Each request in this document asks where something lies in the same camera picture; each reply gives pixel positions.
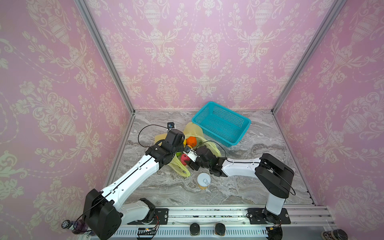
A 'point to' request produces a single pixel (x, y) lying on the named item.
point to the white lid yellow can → (203, 180)
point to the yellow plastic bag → (191, 129)
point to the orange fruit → (191, 141)
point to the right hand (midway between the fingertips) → (188, 155)
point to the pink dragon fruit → (184, 157)
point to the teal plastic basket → (226, 126)
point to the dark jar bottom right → (334, 234)
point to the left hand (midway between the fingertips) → (179, 141)
